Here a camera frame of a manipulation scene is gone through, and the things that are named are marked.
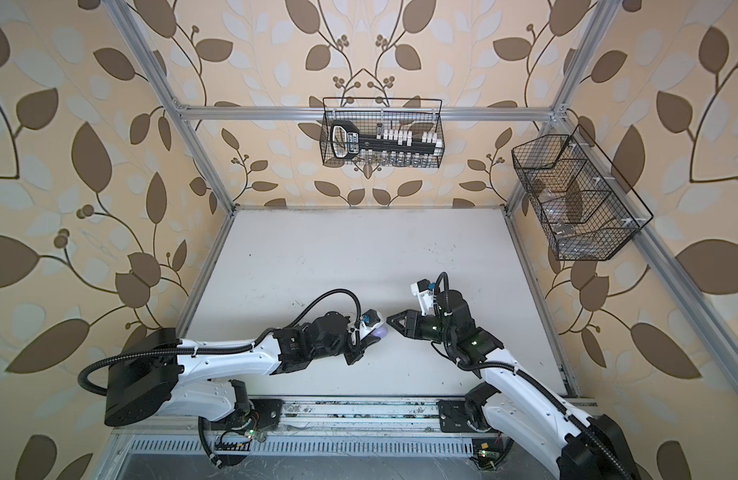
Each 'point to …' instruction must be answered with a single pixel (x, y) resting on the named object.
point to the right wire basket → (587, 210)
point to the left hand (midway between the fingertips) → (379, 333)
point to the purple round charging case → (380, 332)
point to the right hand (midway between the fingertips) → (390, 325)
